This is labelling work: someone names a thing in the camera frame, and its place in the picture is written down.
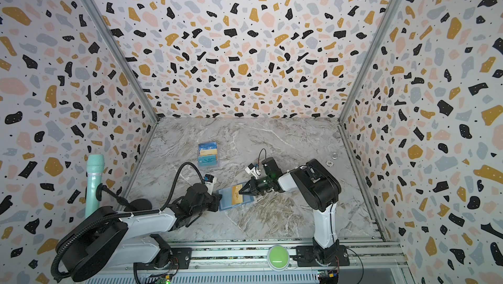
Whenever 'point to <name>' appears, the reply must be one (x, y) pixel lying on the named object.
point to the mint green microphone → (95, 173)
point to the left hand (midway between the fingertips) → (227, 195)
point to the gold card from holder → (236, 197)
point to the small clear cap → (334, 156)
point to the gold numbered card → (206, 152)
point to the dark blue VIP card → (207, 146)
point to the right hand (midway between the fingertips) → (244, 193)
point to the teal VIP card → (207, 160)
